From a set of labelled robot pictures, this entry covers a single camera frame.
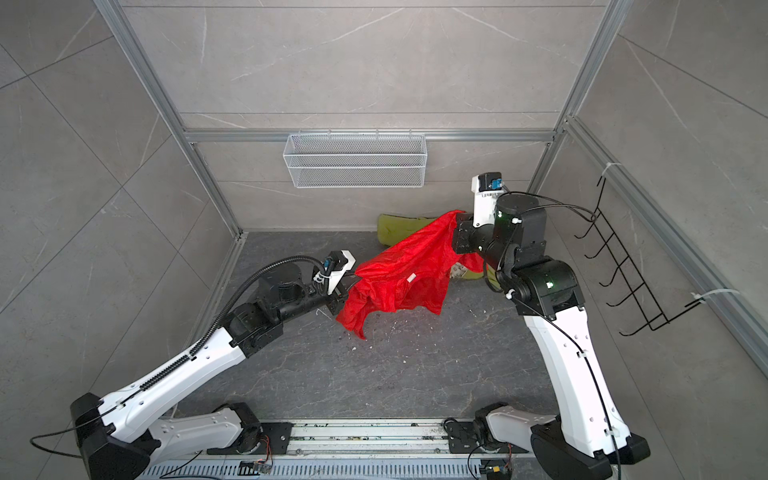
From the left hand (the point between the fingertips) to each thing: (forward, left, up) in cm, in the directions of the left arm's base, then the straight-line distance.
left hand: (358, 267), depth 66 cm
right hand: (+5, -22, +12) cm, 25 cm away
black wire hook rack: (-8, -62, -1) cm, 62 cm away
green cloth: (+40, -10, -29) cm, 51 cm away
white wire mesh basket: (+49, +3, -5) cm, 50 cm away
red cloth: (+3, -14, -8) cm, 16 cm away
